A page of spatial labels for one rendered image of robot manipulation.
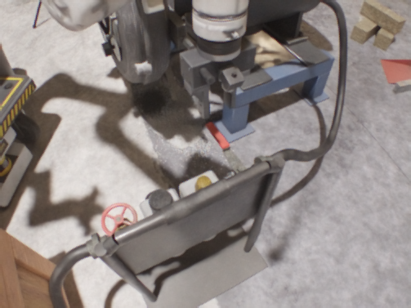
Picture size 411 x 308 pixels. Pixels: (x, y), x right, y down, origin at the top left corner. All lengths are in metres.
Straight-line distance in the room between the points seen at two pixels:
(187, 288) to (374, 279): 0.66
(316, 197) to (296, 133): 0.33
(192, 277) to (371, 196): 0.79
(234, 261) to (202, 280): 0.13
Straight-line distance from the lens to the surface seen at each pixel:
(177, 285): 1.02
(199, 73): 0.50
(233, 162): 0.65
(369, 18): 2.32
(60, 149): 1.42
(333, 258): 1.14
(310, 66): 1.35
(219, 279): 1.02
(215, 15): 0.45
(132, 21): 0.82
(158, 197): 0.57
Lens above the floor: 1.01
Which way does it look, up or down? 54 degrees down
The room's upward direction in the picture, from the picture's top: 1 degrees counter-clockwise
